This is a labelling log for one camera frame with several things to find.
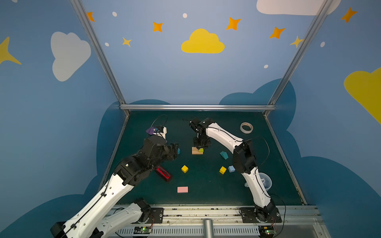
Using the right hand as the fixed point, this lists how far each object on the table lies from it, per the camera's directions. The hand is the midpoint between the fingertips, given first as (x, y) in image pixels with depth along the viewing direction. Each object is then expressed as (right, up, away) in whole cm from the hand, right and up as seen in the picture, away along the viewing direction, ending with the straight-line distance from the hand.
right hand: (200, 146), depth 94 cm
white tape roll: (+36, +9, +16) cm, 41 cm away
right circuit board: (+32, -39, -23) cm, 55 cm away
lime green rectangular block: (+1, -2, -1) cm, 2 cm away
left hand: (-13, +4, -26) cm, 29 cm away
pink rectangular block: (-10, -23, -12) cm, 28 cm away
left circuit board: (-29, -37, -24) cm, 53 cm away
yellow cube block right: (+14, -13, -6) cm, 20 cm away
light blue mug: (+37, -17, -12) cm, 42 cm away
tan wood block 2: (-2, -4, +1) cm, 5 cm away
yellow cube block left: (-10, -13, -5) cm, 17 cm away
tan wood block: (-4, -2, +4) cm, 6 cm away
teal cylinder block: (-14, -4, +3) cm, 15 cm away
